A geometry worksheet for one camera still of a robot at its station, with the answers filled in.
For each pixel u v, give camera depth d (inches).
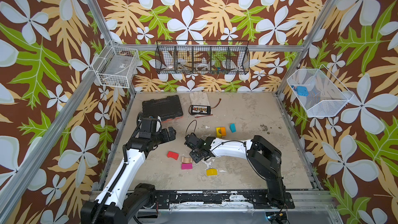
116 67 33.4
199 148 26.6
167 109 42.5
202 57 38.5
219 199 29.5
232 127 39.5
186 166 33.6
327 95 30.3
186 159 33.7
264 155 20.8
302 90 33.8
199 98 45.5
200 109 42.4
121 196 16.3
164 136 27.9
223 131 38.3
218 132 37.7
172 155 34.5
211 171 32.2
